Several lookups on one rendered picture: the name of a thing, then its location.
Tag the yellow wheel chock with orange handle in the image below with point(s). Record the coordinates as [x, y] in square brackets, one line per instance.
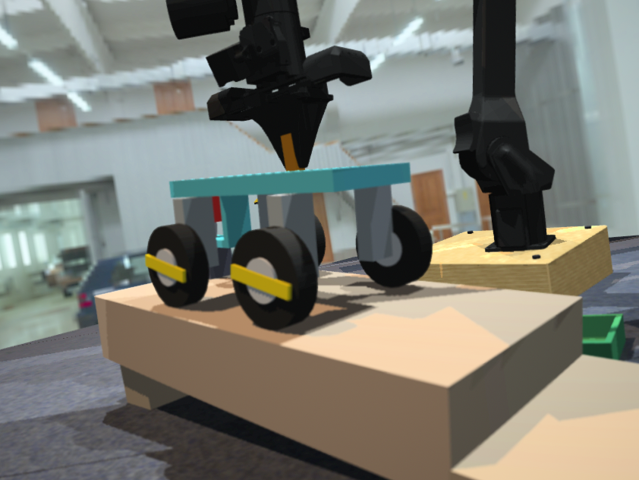
[288, 152]

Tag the tan wooden ramp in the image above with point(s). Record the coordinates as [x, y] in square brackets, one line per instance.
[427, 381]

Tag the small teal wheeled trolley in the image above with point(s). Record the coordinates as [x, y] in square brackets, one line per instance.
[274, 269]

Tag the green tray rim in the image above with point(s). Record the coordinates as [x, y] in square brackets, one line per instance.
[610, 326]

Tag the red-headed pin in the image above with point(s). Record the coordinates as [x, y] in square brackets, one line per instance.
[217, 211]

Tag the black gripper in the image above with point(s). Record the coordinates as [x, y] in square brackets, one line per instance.
[297, 110]

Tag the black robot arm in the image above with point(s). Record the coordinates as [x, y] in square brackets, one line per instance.
[491, 139]

